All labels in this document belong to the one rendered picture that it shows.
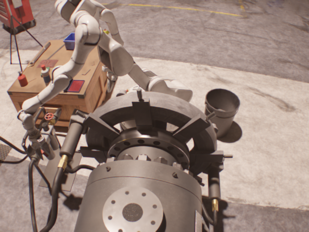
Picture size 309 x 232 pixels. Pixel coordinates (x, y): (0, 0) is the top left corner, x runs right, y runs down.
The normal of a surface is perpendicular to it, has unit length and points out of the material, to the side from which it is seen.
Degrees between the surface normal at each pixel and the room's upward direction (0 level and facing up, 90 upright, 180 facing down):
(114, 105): 41
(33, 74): 0
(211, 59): 0
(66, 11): 90
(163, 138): 20
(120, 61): 91
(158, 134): 13
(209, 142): 90
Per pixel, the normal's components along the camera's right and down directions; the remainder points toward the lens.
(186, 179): 0.67, -0.47
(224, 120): 0.10, 0.74
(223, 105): -0.50, 0.57
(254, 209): 0.00, -0.70
